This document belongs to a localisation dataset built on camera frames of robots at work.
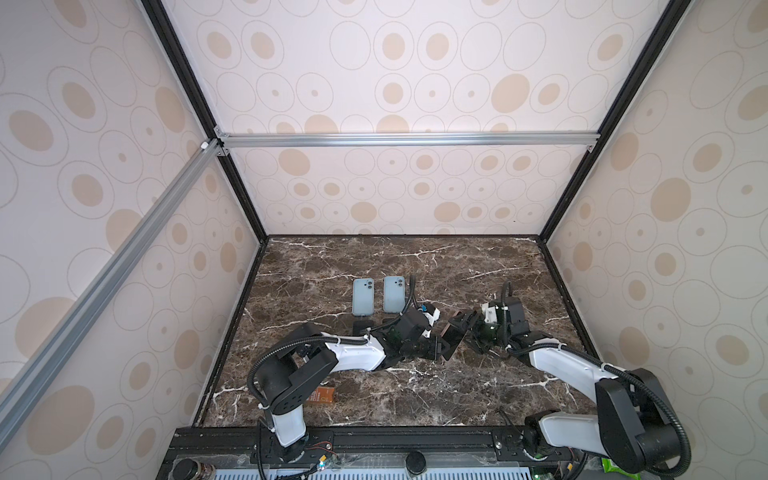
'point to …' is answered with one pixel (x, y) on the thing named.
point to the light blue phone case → (363, 297)
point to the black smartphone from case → (359, 326)
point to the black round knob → (416, 462)
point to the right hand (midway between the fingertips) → (455, 326)
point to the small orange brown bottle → (325, 394)
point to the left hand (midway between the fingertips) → (458, 347)
